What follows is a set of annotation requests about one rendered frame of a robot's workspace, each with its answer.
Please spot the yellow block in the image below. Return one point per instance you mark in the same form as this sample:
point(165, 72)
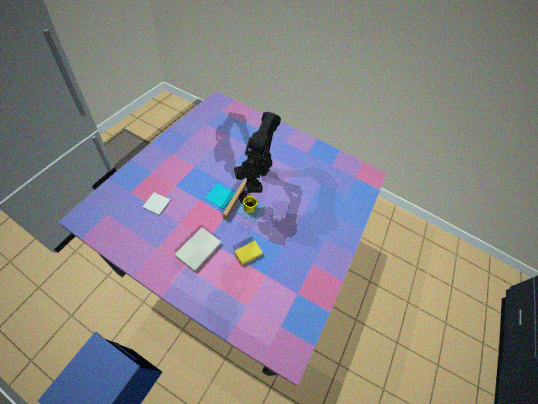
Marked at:
point(248, 253)

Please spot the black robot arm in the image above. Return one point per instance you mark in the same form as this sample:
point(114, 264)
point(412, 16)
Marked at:
point(260, 143)

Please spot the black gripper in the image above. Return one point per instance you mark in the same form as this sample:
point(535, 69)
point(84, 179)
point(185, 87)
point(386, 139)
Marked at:
point(253, 184)

